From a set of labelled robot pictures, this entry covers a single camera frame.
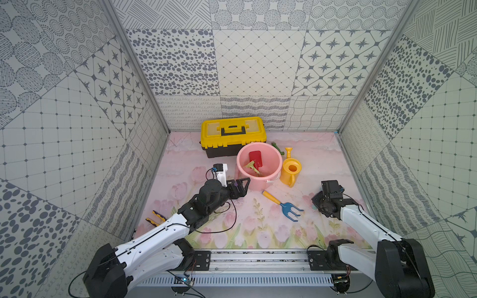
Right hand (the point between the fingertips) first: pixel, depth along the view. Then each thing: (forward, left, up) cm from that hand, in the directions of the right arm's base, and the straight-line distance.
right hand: (316, 202), depth 89 cm
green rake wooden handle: (+16, +32, +9) cm, 37 cm away
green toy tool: (+38, +18, 0) cm, 42 cm away
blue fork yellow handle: (-2, +14, -2) cm, 15 cm away
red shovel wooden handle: (+20, +30, +11) cm, 37 cm away
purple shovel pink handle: (-5, +38, +26) cm, 46 cm away
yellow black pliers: (-7, +76, +1) cm, 76 cm away
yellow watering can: (+15, +12, +8) cm, 21 cm away
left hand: (+2, +36, +22) cm, 42 cm away
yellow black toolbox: (+28, +47, +17) cm, 57 cm away
